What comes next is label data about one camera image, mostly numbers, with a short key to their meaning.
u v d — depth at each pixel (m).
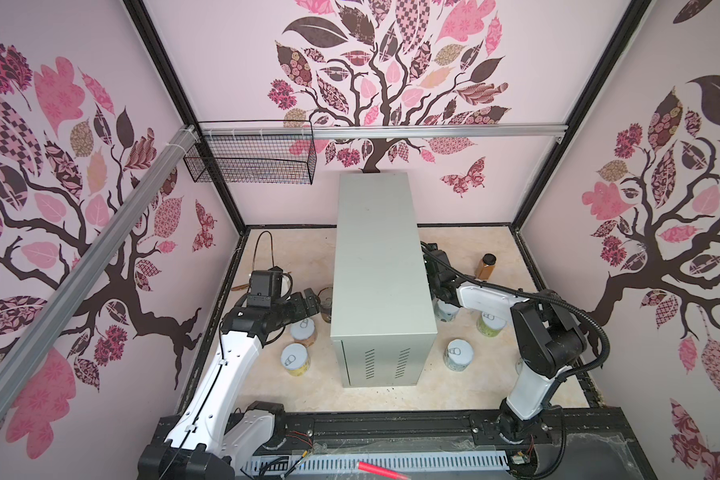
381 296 0.61
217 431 0.40
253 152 0.95
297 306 0.69
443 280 0.74
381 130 0.93
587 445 0.72
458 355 0.81
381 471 0.68
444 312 0.90
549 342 0.48
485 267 0.98
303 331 0.87
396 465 0.70
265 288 0.58
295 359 0.81
